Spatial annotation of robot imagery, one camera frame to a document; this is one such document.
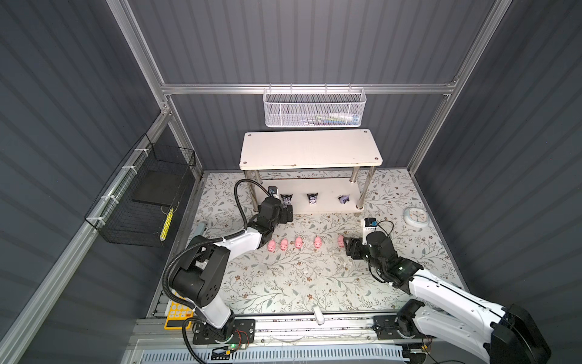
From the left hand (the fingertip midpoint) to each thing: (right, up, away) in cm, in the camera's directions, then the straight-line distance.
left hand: (281, 205), depth 93 cm
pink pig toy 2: (+1, -16, -1) cm, 16 cm away
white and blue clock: (+59, -5, +6) cm, 60 cm away
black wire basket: (-46, +2, -20) cm, 50 cm away
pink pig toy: (-4, -16, -1) cm, 17 cm away
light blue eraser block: (-34, -10, +1) cm, 36 cm away
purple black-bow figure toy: (+27, +3, +4) cm, 28 cm away
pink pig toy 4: (+15, -15, 0) cm, 21 cm away
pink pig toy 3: (+7, -15, 0) cm, 17 cm away
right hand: (+28, -12, -9) cm, 32 cm away
